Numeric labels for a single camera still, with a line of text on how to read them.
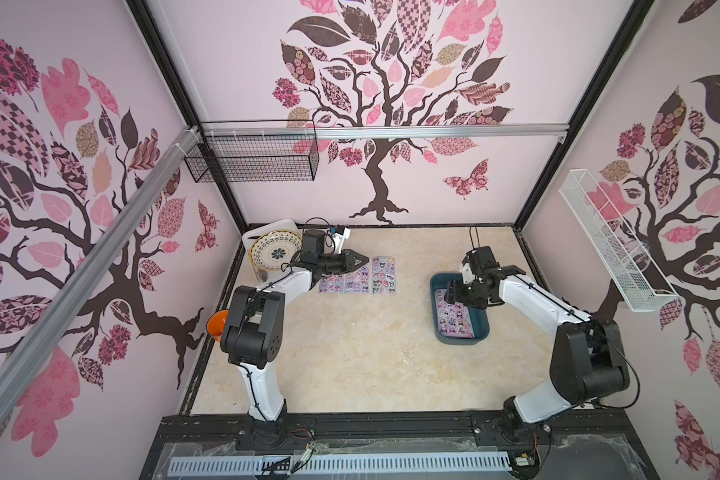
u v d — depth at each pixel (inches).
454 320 36.4
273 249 44.4
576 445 28.5
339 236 33.9
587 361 17.4
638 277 26.1
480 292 26.3
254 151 37.3
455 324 36.3
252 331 20.1
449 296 32.0
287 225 46.6
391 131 37.0
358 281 40.7
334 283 40.7
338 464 27.5
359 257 34.5
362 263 35.3
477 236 45.2
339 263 32.9
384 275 41.2
